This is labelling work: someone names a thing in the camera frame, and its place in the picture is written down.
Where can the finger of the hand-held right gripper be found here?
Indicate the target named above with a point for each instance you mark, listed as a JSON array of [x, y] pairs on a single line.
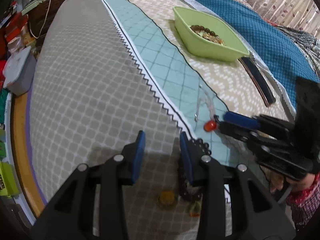
[[232, 130], [240, 120]]

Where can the leaf print curtain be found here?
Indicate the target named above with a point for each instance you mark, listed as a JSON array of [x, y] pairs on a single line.
[[280, 0]]

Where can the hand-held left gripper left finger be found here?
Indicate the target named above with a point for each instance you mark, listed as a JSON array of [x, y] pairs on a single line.
[[138, 155]]

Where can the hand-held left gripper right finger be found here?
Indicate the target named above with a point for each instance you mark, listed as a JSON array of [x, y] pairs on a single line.
[[186, 158]]

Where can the light green plastic tray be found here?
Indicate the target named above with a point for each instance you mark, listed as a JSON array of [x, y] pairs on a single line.
[[212, 45]]

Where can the teal checked blanket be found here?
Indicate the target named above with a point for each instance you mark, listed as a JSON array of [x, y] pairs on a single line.
[[250, 22]]

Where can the person's right hand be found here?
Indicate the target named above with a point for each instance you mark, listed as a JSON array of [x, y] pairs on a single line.
[[276, 181]]

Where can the grey plastic storage box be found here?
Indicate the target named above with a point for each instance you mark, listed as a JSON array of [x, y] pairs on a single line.
[[20, 72]]

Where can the black smartphone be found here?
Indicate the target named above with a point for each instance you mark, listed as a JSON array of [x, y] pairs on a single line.
[[258, 80]]

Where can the wooden nightstand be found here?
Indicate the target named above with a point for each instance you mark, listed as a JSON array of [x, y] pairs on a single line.
[[42, 12]]

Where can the person's right forearm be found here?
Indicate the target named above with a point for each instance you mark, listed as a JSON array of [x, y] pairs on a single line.
[[306, 202]]

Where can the green tin box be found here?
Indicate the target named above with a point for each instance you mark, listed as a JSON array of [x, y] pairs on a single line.
[[6, 180]]

